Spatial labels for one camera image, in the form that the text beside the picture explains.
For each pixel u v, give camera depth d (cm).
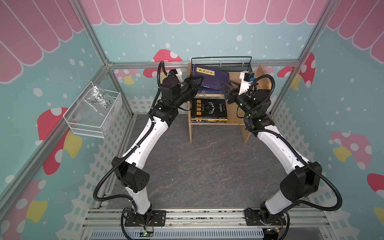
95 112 72
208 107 87
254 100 54
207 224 74
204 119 83
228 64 89
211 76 72
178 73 63
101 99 74
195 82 66
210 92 70
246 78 57
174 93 52
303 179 42
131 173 44
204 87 67
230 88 62
